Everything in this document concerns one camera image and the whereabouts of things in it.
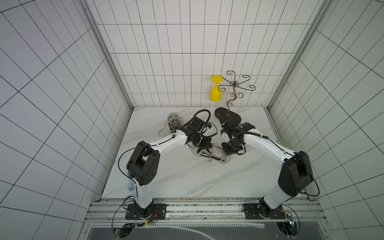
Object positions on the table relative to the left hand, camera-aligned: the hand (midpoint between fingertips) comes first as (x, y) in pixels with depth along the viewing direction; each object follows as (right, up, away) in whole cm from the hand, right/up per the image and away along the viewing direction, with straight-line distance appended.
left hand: (209, 149), depth 84 cm
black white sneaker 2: (+4, -3, +2) cm, 6 cm away
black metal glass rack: (+20, +18, +29) cm, 40 cm away
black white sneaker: (-23, +17, +16) cm, 33 cm away
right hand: (+10, -1, +1) cm, 10 cm away
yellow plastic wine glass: (+6, +35, +12) cm, 37 cm away
